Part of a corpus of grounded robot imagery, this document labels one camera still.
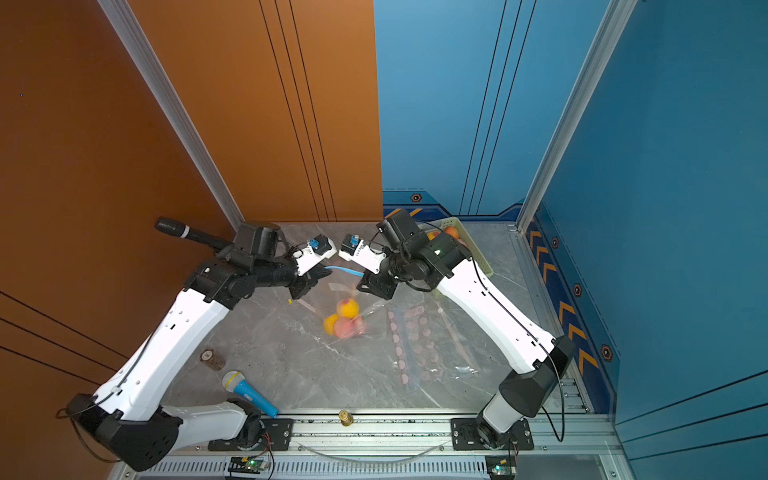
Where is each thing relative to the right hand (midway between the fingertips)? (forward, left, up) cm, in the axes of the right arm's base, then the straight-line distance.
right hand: (367, 277), depth 69 cm
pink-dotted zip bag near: (-4, -16, -28) cm, 33 cm away
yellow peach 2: (+2, +7, -19) cm, 20 cm away
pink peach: (-4, +7, -18) cm, 20 cm away
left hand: (+3, +10, 0) cm, 10 cm away
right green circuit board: (-33, -32, -32) cm, 56 cm away
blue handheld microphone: (-15, +37, -26) cm, 47 cm away
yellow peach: (-1, +13, -21) cm, 25 cm away
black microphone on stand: (+16, +50, -1) cm, 53 cm away
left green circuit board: (-33, +30, -31) cm, 54 cm away
